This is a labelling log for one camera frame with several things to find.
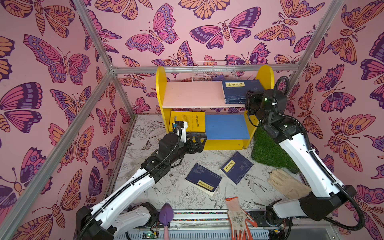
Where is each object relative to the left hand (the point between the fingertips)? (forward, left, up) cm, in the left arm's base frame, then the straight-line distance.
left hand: (201, 137), depth 69 cm
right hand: (+14, -20, +17) cm, 29 cm away
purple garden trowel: (-27, +17, -29) cm, 43 cm away
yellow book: (+18, +3, -9) cm, 21 cm away
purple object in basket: (+45, -12, +3) cm, 46 cm away
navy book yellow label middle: (-1, -22, -29) cm, 37 cm away
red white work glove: (-29, -19, -29) cm, 45 cm away
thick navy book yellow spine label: (-9, -2, -30) cm, 31 cm away
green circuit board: (-35, +25, -33) cm, 54 cm away
